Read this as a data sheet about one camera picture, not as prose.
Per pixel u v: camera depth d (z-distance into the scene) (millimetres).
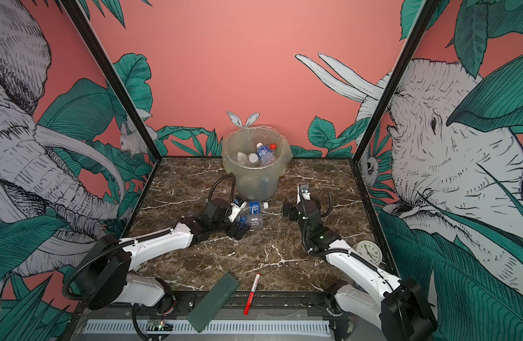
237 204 761
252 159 904
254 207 944
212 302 734
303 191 691
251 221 897
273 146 954
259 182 987
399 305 393
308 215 584
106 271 427
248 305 737
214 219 672
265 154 909
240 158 859
